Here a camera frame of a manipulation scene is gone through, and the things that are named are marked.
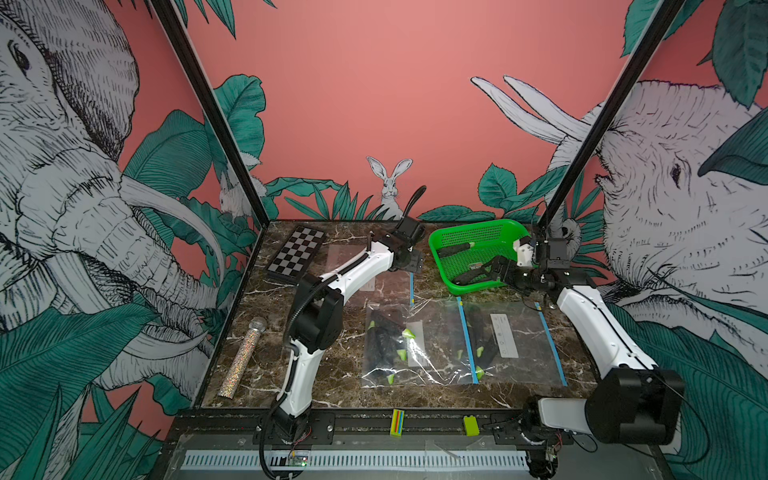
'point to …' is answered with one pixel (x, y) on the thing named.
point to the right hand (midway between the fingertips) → (491, 267)
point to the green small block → (471, 426)
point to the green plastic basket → (490, 238)
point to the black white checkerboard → (293, 259)
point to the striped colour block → (397, 422)
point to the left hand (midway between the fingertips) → (410, 256)
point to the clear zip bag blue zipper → (510, 343)
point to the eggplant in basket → (445, 251)
